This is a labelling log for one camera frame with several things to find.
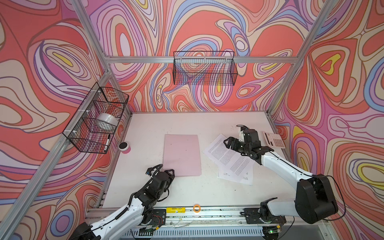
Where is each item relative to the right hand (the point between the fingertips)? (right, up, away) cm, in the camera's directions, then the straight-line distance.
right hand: (229, 146), depth 88 cm
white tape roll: (-64, +15, -16) cm, 67 cm away
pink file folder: (-29, -6, +8) cm, 31 cm away
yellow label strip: (-31, -31, -13) cm, 45 cm away
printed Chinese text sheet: (+9, -18, -2) cm, 21 cm away
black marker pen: (-63, +3, -18) cm, 66 cm away
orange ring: (-19, -30, -11) cm, 37 cm away
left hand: (-32, -15, -3) cm, 35 cm away
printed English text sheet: (+8, -12, +3) cm, 15 cm away
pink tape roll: (-66, -2, +5) cm, 66 cm away
